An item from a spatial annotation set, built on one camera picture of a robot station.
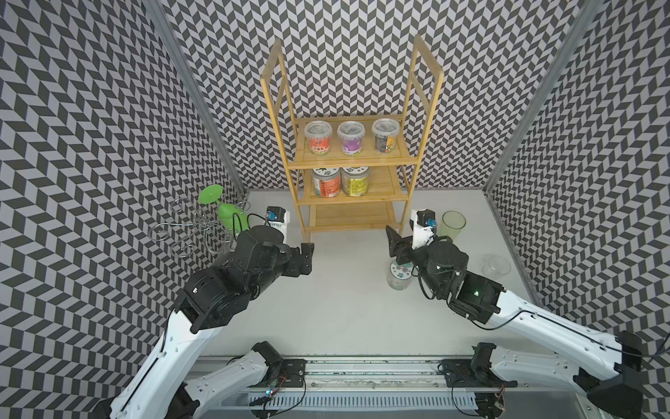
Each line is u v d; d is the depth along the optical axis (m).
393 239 0.64
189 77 0.84
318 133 0.63
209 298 0.36
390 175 0.81
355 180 0.71
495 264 0.96
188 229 0.86
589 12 0.67
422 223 0.53
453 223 0.94
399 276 0.85
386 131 0.63
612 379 0.40
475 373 0.65
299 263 0.53
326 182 0.71
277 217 0.50
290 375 0.71
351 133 0.62
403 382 0.72
